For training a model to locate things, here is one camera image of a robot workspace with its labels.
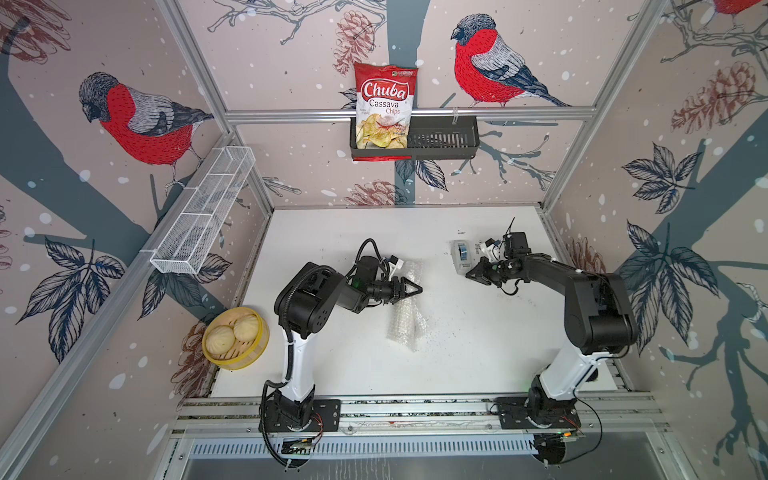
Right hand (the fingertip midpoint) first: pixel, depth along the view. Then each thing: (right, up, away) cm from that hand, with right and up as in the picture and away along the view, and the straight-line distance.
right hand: (466, 272), depth 96 cm
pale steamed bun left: (-72, -17, -14) cm, 76 cm away
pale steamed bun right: (-66, -14, -12) cm, 69 cm away
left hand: (-15, -5, -5) cm, 16 cm away
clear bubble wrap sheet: (-20, -13, -12) cm, 26 cm away
